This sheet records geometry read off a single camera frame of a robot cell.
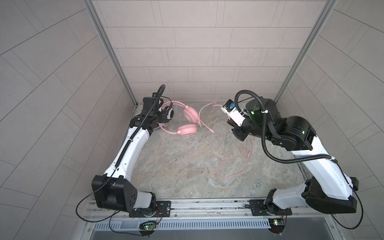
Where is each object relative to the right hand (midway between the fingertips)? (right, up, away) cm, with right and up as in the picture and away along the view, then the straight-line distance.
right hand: (227, 121), depth 58 cm
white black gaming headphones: (-31, +4, +43) cm, 53 cm away
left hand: (-30, +6, +21) cm, 37 cm away
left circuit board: (-34, -47, +6) cm, 58 cm away
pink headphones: (-16, +3, +17) cm, 23 cm away
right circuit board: (+25, -48, +10) cm, 55 cm away
